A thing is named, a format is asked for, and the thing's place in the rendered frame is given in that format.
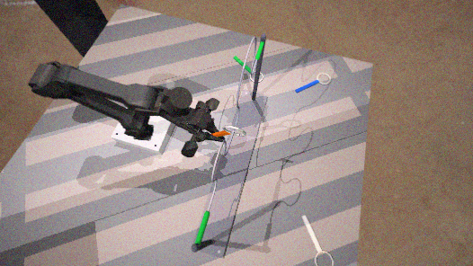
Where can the white ring with straight handle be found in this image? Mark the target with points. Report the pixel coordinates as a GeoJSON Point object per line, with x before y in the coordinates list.
{"type": "Point", "coordinates": [314, 239]}

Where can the blue-handled wire loop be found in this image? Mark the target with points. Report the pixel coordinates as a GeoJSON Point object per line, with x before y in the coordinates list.
{"type": "Point", "coordinates": [313, 83]}

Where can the orange handle with grey loop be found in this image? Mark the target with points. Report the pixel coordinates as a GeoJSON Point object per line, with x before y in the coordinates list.
{"type": "Point", "coordinates": [227, 132]}

